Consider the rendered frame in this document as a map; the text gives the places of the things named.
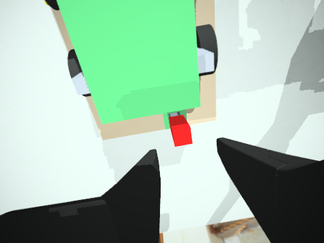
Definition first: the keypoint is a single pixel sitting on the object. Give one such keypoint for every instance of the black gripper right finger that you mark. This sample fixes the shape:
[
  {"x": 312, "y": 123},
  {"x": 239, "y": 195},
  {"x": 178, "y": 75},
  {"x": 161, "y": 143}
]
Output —
[{"x": 285, "y": 193}]

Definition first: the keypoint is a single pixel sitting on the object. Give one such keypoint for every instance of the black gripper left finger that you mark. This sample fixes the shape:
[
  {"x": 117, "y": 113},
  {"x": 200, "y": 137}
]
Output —
[{"x": 129, "y": 212}]

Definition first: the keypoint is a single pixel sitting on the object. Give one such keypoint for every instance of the red-headed pin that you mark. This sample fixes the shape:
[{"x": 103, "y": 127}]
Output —
[{"x": 180, "y": 129}]

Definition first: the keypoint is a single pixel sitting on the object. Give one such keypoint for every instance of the green wheeled trolley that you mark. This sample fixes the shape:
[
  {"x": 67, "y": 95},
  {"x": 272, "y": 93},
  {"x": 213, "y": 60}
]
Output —
[{"x": 137, "y": 58}]

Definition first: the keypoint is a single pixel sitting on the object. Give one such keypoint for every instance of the tan sloped ramp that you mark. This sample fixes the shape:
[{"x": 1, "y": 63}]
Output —
[{"x": 207, "y": 112}]

